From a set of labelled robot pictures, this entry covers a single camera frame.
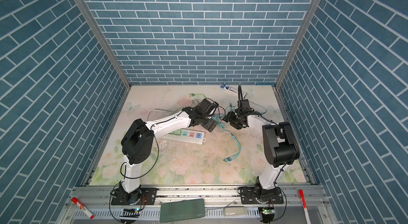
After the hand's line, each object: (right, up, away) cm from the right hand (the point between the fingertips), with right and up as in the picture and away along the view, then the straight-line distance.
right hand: (225, 118), depth 97 cm
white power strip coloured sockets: (-21, -10, -5) cm, 24 cm away
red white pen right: (+33, -36, -26) cm, 56 cm away
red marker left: (-71, -35, -25) cm, 83 cm away
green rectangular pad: (-22, -38, -25) cm, 51 cm away
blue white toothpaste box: (+5, +19, +22) cm, 30 cm away
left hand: (-10, -1, -4) cm, 10 cm away
